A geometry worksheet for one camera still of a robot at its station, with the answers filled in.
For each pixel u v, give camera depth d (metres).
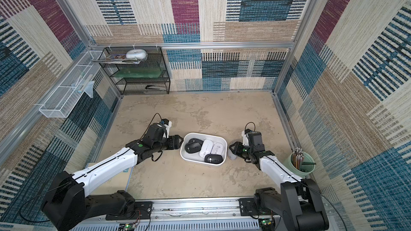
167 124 0.77
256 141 0.70
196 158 0.89
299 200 0.41
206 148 0.89
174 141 0.74
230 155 0.86
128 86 1.18
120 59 0.92
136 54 0.90
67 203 0.40
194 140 0.92
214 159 0.86
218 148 0.89
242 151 0.77
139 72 0.99
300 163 0.73
